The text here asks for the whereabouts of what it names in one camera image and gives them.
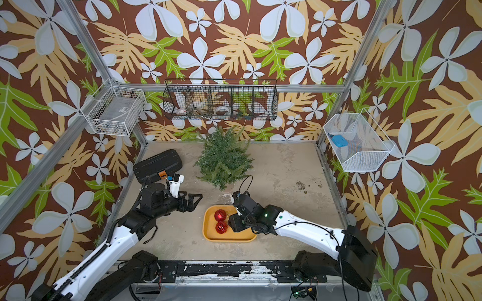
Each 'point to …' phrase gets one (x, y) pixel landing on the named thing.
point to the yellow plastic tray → (209, 233)
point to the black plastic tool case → (158, 165)
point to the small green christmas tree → (224, 160)
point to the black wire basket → (221, 99)
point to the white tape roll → (222, 110)
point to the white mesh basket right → (359, 143)
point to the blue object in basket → (339, 140)
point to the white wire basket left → (114, 110)
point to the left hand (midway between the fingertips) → (195, 192)
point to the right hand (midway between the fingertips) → (231, 221)
